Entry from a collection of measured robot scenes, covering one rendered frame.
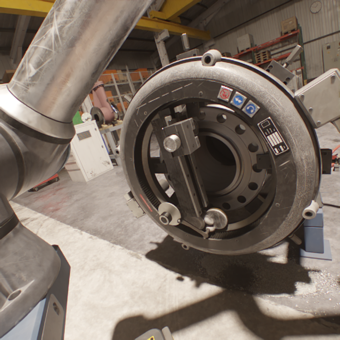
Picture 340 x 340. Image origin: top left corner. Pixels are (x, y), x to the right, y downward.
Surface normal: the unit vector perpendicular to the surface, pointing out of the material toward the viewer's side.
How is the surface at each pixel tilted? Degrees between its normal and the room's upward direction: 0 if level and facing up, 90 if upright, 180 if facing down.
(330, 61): 90
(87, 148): 90
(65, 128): 100
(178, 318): 0
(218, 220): 90
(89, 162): 90
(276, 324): 0
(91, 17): 108
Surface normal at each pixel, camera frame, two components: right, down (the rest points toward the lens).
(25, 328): -0.29, -0.91
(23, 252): 0.80, -0.58
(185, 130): 0.80, -0.10
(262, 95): -0.36, 0.22
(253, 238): -0.50, 0.40
